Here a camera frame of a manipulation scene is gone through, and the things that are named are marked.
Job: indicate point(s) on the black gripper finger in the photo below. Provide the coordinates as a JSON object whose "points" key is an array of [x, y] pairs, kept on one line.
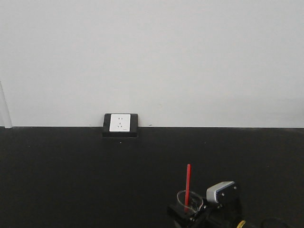
{"points": [[205, 204], [178, 211]]}

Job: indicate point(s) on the black socket box white plate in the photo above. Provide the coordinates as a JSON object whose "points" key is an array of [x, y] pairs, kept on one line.
{"points": [[134, 126]]}

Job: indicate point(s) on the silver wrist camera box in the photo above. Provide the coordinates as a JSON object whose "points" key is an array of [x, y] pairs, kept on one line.
{"points": [[218, 191]]}

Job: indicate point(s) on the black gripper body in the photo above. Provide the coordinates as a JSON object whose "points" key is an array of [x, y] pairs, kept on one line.
{"points": [[221, 216]]}

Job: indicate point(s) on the small printed glass beaker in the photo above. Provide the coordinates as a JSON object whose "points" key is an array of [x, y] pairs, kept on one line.
{"points": [[196, 198]]}

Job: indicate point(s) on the red plastic spoon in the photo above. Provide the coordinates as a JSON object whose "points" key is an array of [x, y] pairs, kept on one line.
{"points": [[188, 180]]}

